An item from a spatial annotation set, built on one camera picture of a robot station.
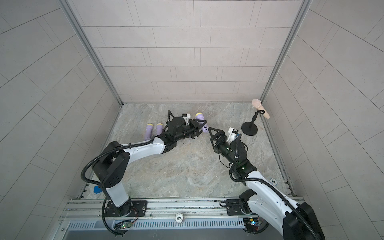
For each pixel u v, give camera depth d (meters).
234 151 0.56
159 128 0.98
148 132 0.96
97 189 0.75
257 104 0.79
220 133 0.66
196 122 0.74
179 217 0.64
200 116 0.81
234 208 0.71
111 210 0.68
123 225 0.65
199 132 0.75
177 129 0.64
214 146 0.75
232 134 0.71
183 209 0.72
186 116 0.79
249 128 0.99
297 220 0.39
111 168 0.46
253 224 0.68
